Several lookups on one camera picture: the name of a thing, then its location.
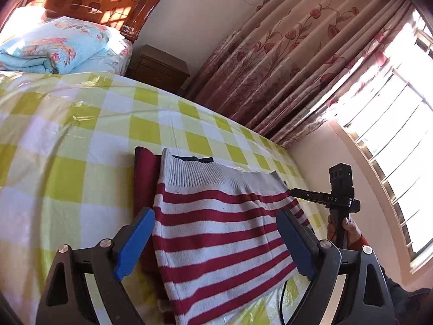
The person's right forearm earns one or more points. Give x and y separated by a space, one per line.
406 298

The yellow checkered plastic bed cover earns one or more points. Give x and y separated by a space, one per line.
67 142

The window security grille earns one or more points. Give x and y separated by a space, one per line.
399 142

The pink floral curtain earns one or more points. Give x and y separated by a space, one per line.
287 57

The blue floral quilt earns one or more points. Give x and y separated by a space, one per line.
50 44

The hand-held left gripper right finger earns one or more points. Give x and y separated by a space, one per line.
297 243

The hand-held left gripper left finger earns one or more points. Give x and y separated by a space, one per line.
135 243

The person's right hand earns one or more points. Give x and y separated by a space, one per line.
352 232

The red white striped sweater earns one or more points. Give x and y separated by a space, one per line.
220 237

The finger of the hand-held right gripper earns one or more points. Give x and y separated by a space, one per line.
307 194

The wooden nightstand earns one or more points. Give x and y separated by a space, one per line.
159 69

